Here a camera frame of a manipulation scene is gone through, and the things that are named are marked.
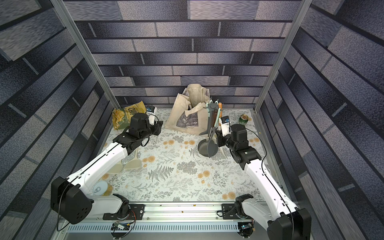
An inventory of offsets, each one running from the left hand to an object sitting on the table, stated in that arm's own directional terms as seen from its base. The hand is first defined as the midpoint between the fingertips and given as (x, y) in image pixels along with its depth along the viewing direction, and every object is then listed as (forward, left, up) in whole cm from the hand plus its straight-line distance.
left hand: (158, 119), depth 80 cm
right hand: (-5, -32, -3) cm, 32 cm away
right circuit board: (-45, -46, -29) cm, 71 cm away
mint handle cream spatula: (-16, +16, -24) cm, 33 cm away
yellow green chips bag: (+16, +32, -17) cm, 40 cm away
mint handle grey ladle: (-6, -31, -12) cm, 34 cm away
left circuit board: (-46, +18, -28) cm, 57 cm away
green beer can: (+14, -54, -15) cm, 57 cm away
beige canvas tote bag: (+5, -17, 0) cm, 17 cm away
